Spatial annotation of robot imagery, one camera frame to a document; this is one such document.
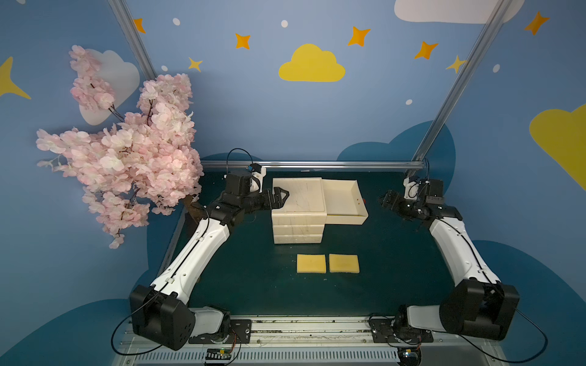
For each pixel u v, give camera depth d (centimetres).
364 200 86
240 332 74
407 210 71
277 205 68
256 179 60
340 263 89
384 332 74
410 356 73
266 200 67
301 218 80
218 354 73
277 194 68
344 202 92
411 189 73
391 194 75
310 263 88
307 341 74
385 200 76
